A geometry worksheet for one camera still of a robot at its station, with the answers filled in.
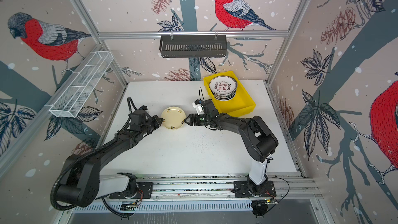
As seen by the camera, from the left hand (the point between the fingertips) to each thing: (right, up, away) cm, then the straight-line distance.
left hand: (163, 118), depth 87 cm
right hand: (+14, -3, +2) cm, 15 cm away
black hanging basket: (+4, +48, +20) cm, 52 cm away
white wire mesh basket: (-40, +11, -16) cm, 45 cm away
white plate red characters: (+38, +19, +22) cm, 48 cm away
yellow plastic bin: (+52, +9, +21) cm, 57 cm away
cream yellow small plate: (+5, 0, +3) cm, 6 cm away
